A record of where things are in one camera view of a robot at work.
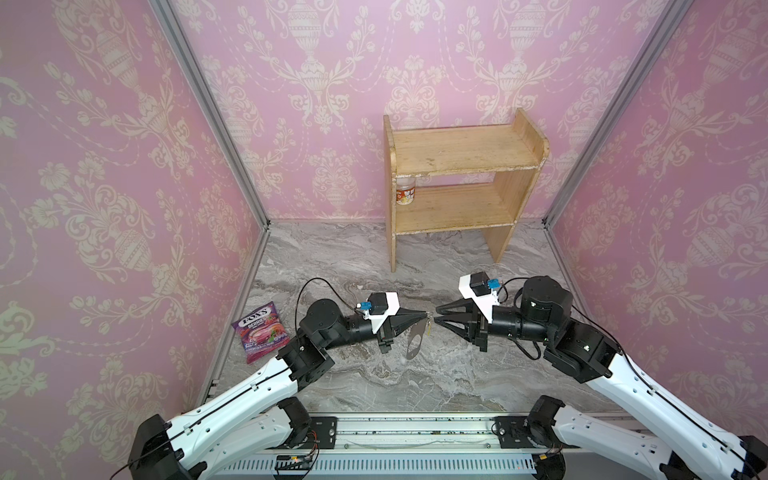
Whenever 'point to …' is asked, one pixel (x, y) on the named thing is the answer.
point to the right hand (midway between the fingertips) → (440, 313)
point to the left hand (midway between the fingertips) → (423, 319)
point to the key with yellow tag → (429, 328)
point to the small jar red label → (405, 189)
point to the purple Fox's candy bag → (261, 332)
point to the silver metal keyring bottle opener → (416, 339)
